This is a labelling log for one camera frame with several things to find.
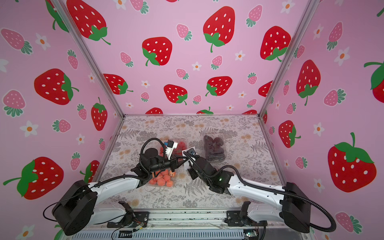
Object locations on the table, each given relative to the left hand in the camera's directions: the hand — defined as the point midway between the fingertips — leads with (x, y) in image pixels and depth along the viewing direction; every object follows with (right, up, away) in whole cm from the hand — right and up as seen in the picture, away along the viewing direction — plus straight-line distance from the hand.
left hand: (188, 159), depth 76 cm
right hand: (-1, -2, 0) cm, 2 cm away
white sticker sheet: (-3, +3, -1) cm, 4 cm away
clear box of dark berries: (+15, +4, +17) cm, 23 cm away
